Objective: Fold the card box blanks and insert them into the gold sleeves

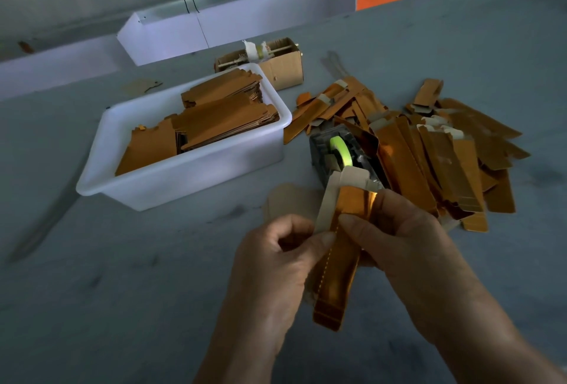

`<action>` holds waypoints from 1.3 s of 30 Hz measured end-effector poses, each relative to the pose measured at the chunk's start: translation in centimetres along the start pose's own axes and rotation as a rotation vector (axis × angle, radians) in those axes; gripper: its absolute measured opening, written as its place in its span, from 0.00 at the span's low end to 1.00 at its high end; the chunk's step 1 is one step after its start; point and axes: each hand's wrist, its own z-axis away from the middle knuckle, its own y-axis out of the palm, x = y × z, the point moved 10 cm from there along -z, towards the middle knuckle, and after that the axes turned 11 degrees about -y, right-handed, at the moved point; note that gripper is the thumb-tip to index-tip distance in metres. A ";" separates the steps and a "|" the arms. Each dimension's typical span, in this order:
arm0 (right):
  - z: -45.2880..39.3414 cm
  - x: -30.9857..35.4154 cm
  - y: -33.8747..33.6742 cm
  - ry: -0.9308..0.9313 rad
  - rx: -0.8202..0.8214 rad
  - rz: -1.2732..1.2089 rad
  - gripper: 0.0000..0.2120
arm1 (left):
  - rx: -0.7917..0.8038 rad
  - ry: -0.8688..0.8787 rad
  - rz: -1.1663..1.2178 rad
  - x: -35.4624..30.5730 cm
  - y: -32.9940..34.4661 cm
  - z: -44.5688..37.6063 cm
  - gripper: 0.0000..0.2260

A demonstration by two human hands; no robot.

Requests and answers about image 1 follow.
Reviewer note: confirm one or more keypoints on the small brown object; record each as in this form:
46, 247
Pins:
27, 46

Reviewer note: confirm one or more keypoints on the person's right hand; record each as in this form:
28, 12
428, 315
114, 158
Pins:
425, 264

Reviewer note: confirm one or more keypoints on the white plastic bin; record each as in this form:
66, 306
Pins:
182, 180

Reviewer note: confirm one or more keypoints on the pile of gold boxes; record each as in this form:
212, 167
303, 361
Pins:
452, 158

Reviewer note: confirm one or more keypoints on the black tape dispenser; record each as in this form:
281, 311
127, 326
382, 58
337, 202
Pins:
319, 158

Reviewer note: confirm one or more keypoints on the gold carton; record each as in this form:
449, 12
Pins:
335, 291

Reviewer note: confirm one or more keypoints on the green tape roll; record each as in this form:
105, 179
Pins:
340, 151

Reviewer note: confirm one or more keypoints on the small cardboard box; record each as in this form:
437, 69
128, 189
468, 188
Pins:
291, 69

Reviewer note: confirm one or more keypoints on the person's right forearm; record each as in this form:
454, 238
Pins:
501, 353

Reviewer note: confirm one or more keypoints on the pile of beige blanks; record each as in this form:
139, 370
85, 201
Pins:
292, 200

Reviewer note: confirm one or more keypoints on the person's left forearm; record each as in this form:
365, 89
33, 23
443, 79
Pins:
239, 366

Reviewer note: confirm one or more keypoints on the person's left hand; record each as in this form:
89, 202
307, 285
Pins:
270, 286

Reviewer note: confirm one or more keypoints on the gold cartons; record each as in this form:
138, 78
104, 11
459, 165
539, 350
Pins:
230, 115

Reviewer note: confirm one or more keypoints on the long white tray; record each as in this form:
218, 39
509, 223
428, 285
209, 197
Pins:
283, 3
58, 68

